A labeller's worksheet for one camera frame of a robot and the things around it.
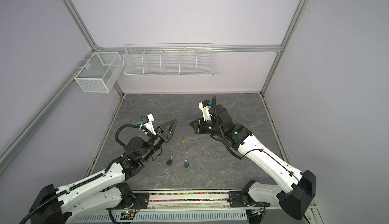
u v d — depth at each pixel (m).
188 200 0.75
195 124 0.63
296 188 0.38
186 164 0.86
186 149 0.91
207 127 0.62
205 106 0.63
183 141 0.94
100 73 0.99
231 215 0.71
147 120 0.62
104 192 0.58
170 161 0.87
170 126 0.69
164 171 0.83
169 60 0.98
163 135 0.60
